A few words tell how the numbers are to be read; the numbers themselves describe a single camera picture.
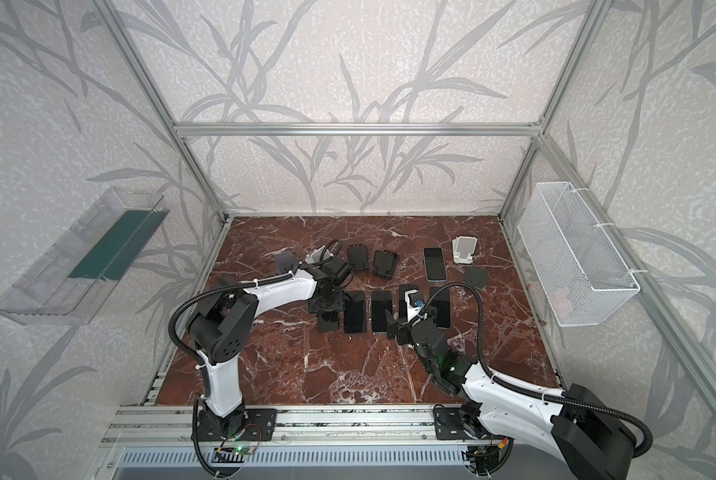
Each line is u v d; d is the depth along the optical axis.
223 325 0.50
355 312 0.93
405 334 0.73
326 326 0.91
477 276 1.02
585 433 0.41
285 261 1.06
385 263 0.99
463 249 1.04
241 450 0.70
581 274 0.61
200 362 0.53
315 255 0.97
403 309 0.94
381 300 0.95
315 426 0.75
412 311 0.70
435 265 1.05
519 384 0.50
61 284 0.63
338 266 0.79
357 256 1.02
